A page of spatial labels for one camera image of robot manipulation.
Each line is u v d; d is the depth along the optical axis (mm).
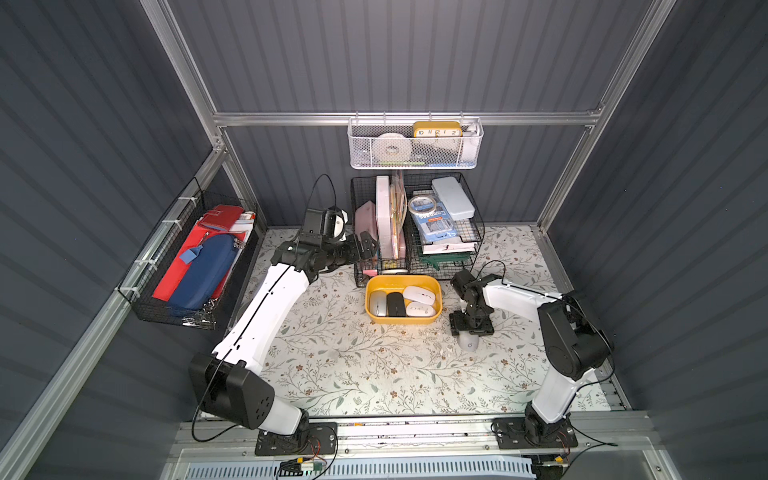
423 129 871
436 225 906
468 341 881
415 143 904
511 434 731
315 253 542
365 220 1075
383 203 909
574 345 487
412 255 998
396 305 943
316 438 732
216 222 785
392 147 842
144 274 620
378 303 966
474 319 788
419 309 937
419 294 982
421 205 963
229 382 399
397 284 994
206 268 688
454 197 984
